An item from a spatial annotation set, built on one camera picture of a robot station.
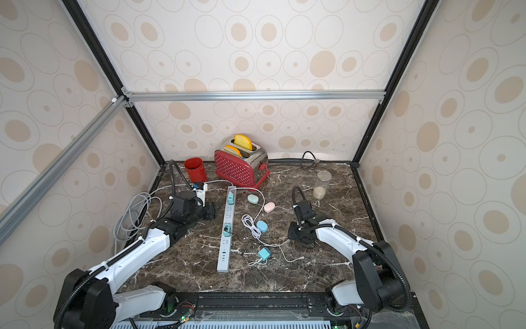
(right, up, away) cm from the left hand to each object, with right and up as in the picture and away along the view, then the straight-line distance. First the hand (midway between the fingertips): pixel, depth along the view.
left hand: (221, 202), depth 83 cm
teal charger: (+1, 0, +14) cm, 14 cm away
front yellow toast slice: (+2, +23, +15) cm, 28 cm away
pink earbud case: (+20, -4, +16) cm, 26 cm away
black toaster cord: (+40, +22, +41) cm, 61 cm away
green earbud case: (+11, -1, +20) cm, 23 cm away
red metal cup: (-21, +13, +32) cm, 41 cm away
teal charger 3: (+18, -21, +1) cm, 27 cm away
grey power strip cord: (-47, -5, +20) cm, 52 cm away
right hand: (+32, -15, +6) cm, 35 cm away
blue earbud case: (+17, -12, +9) cm, 23 cm away
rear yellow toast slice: (+7, +29, +20) cm, 35 cm away
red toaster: (+9, +13, +14) cm, 21 cm away
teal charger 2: (+1, -12, +9) cm, 15 cm away
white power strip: (+1, -20, +1) cm, 21 cm away
